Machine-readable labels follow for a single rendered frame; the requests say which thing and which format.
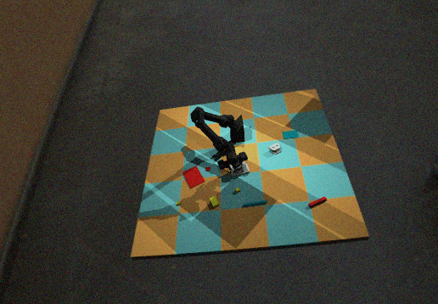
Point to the dark red rectangular bar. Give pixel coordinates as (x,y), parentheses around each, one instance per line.
(317,201)

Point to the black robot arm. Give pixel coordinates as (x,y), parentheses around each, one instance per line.
(198,116)

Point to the red flat plate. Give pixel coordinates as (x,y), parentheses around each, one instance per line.
(193,177)

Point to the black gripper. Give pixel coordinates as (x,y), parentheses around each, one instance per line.
(224,164)

